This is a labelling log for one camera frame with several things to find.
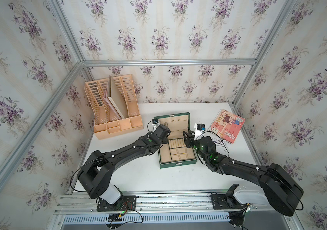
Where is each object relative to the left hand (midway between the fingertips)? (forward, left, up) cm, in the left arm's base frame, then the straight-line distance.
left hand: (166, 137), depth 86 cm
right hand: (0, -13, +6) cm, 14 cm away
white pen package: (+2, -37, -10) cm, 38 cm away
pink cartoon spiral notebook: (+16, -46, -10) cm, 50 cm away
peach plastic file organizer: (+16, +33, +11) cm, 39 cm away
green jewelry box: (-6, -6, -8) cm, 12 cm away
